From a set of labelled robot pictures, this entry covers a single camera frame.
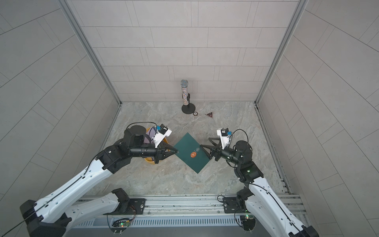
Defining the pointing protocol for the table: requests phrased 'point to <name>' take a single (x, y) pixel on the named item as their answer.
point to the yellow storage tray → (150, 160)
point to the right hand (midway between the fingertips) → (205, 145)
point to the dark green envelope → (192, 152)
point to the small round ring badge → (195, 113)
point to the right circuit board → (248, 221)
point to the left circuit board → (120, 225)
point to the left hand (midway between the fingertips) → (177, 151)
